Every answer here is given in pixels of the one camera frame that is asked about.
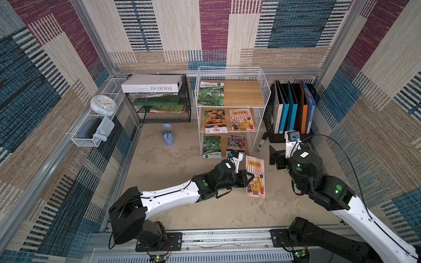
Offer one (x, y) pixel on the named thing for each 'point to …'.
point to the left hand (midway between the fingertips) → (255, 176)
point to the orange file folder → (302, 113)
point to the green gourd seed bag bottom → (211, 147)
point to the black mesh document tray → (143, 114)
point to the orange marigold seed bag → (215, 121)
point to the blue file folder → (311, 103)
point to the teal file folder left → (285, 110)
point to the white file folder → (278, 107)
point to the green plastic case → (158, 101)
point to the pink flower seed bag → (235, 143)
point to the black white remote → (263, 138)
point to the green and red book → (175, 109)
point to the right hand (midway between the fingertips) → (282, 143)
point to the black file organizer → (268, 109)
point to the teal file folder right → (292, 108)
